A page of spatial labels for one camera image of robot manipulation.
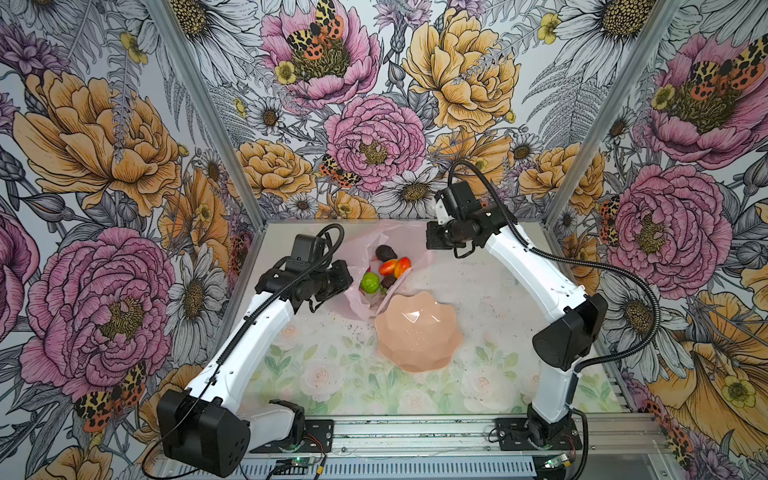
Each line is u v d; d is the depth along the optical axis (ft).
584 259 3.45
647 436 2.50
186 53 2.56
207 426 1.23
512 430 2.44
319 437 2.41
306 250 1.92
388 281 3.16
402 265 3.26
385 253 3.55
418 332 3.01
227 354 1.41
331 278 2.26
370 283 3.17
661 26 2.40
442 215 2.17
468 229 1.89
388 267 3.41
